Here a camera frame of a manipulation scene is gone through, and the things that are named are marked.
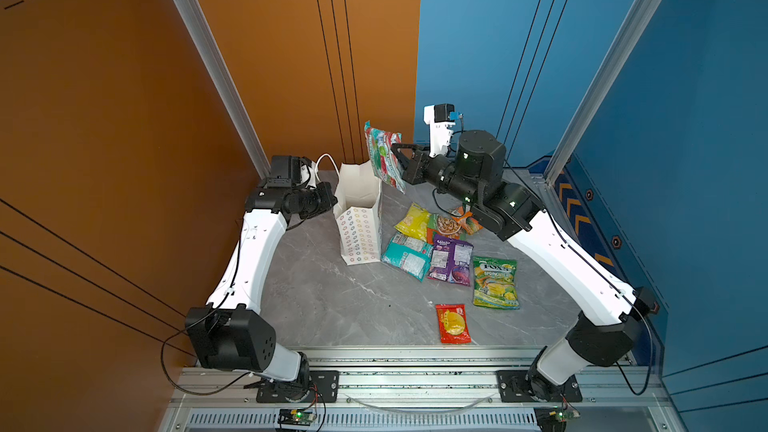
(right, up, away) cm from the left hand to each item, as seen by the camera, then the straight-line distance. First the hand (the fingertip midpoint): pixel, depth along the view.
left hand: (338, 195), depth 79 cm
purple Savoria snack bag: (+33, -20, +12) cm, 40 cm away
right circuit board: (+55, -52, -10) cm, 76 cm away
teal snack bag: (+20, -18, +15) cm, 31 cm away
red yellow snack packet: (+32, -36, +3) cm, 48 cm away
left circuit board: (-8, -53, -9) cm, 55 cm away
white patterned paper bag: (+6, -4, -2) cm, 7 cm away
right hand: (+14, +9, -20) cm, 27 cm away
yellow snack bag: (+22, -9, +23) cm, 33 cm away
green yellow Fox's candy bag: (+45, -26, +9) cm, 53 cm away
